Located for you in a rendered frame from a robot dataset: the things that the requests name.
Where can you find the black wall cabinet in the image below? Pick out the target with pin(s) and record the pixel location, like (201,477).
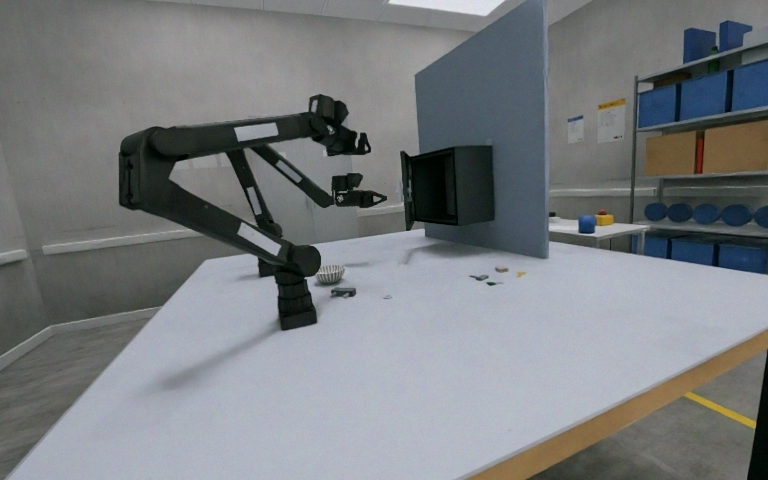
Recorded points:
(456,190)

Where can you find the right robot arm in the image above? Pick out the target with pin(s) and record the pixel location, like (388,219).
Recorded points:
(147,187)

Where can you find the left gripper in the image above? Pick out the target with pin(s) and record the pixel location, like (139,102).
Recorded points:
(366,199)

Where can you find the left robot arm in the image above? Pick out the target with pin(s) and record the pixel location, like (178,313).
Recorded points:
(312,190)

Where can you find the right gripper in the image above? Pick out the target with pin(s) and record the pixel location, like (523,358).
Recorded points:
(344,147)

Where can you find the grey wall panel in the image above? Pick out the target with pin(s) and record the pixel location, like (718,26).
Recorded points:
(495,85)

